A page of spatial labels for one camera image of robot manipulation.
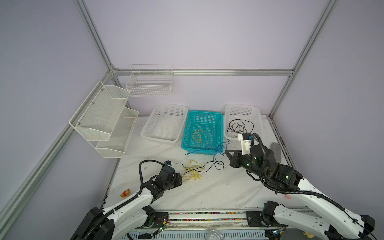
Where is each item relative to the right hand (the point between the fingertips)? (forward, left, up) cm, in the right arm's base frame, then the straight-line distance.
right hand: (223, 152), depth 66 cm
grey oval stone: (+20, -41, -27) cm, 53 cm away
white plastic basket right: (+49, -22, -28) cm, 60 cm away
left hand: (-3, +21, -26) cm, 33 cm away
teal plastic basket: (+34, +8, -29) cm, 46 cm away
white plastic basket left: (+44, +39, -29) cm, 65 cm away
